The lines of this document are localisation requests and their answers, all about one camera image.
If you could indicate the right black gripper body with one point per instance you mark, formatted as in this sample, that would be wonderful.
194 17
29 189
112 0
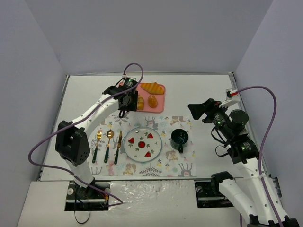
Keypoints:
208 112

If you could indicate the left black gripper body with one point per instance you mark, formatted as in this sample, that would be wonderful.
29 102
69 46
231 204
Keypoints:
129 103

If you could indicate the striped croissant bread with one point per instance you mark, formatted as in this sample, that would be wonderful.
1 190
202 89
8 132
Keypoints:
140 102

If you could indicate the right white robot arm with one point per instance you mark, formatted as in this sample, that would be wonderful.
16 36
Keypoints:
262 207

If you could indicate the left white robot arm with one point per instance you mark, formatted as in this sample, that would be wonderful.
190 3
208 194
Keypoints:
72 138

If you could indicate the long croissant bread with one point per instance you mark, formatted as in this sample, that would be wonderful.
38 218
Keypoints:
152 88

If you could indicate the small orange pastry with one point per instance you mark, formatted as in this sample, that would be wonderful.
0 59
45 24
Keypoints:
152 101

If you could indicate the dark green mug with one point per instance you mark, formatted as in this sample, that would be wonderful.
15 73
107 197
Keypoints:
179 139

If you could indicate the pink serving tray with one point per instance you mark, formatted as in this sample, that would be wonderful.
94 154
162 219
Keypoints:
160 98

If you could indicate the white watermelon pattern plate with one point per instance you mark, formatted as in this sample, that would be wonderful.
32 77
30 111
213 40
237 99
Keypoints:
142 144

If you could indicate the floral patterned placemat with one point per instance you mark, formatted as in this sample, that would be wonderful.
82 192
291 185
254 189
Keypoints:
169 163

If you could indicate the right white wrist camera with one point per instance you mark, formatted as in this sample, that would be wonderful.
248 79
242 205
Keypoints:
232 97

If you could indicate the gold knife green handle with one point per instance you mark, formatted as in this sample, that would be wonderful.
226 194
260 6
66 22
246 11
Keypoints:
118 147

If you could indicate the gold spoon green handle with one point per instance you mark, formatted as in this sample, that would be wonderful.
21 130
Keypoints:
110 135

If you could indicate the gold fork green handle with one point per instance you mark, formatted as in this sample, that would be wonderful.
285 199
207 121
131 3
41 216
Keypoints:
99 136

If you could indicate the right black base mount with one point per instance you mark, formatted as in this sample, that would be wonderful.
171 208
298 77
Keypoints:
206 197

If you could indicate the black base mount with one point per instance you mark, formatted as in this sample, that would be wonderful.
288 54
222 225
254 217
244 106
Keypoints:
206 197
87 199

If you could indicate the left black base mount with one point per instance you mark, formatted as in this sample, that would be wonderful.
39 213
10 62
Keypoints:
87 199

